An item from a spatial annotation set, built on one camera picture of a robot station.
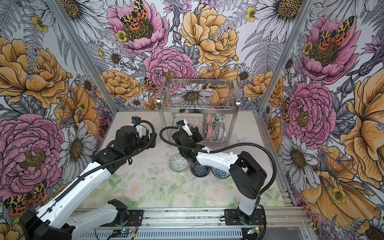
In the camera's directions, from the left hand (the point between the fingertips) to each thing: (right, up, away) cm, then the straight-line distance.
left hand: (146, 138), depth 77 cm
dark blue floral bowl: (+27, -20, +13) cm, 36 cm away
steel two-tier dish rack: (+36, +23, +46) cm, 63 cm away
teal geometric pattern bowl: (+14, -16, +15) cm, 26 cm away
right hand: (+26, +3, +9) cm, 28 cm away
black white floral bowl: (+34, +11, +26) cm, 44 cm away
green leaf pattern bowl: (+42, +11, +34) cm, 55 cm away
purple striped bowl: (+39, +2, +17) cm, 43 cm away
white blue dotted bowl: (+39, -22, +12) cm, 46 cm away
